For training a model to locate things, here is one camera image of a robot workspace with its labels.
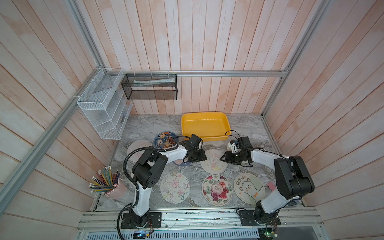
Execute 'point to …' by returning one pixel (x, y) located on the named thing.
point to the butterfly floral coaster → (175, 188)
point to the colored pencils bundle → (105, 181)
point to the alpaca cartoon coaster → (249, 188)
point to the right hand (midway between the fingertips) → (224, 158)
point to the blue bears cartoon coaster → (165, 140)
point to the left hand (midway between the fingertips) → (203, 160)
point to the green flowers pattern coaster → (229, 145)
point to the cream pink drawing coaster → (213, 164)
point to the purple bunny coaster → (180, 162)
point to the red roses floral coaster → (217, 190)
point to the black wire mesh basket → (150, 86)
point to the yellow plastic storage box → (209, 126)
